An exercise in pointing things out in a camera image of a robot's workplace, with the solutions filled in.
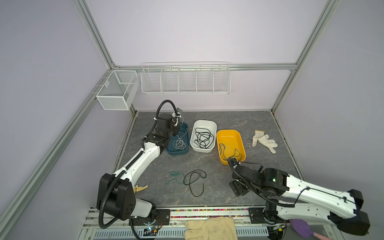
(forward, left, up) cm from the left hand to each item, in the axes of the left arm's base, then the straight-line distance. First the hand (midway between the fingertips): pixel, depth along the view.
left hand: (173, 120), depth 83 cm
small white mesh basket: (+30, +39, -1) cm, 49 cm away
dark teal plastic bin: (-6, +4, -24) cm, 25 cm away
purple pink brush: (-53, -62, -24) cm, 85 cm away
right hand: (-33, -31, -10) cm, 46 cm away
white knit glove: (-2, -59, -23) cm, 64 cm away
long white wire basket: (+32, -8, +6) cm, 34 cm away
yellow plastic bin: (-4, -36, -24) cm, 43 cm away
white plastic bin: (+11, -24, -19) cm, 33 cm away
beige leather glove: (-50, -21, -23) cm, 59 cm away
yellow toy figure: (-29, +20, -23) cm, 42 cm away
